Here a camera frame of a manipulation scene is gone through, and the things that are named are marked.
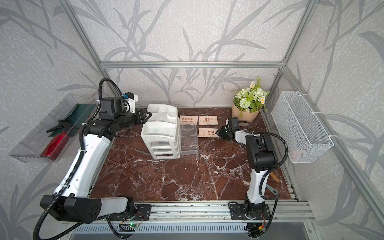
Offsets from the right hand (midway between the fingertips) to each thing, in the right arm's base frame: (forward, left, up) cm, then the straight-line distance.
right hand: (217, 131), depth 103 cm
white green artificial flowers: (+2, -18, +28) cm, 33 cm away
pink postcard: (+1, +7, -3) cm, 7 cm away
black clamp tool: (-19, +73, +32) cm, 82 cm away
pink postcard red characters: (+14, +18, -4) cm, 23 cm away
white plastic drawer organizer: (-13, +33, +17) cm, 39 cm away
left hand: (-11, +36, +31) cm, 49 cm away
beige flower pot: (+3, -22, +10) cm, 24 cm away
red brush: (-30, +68, +33) cm, 82 cm away
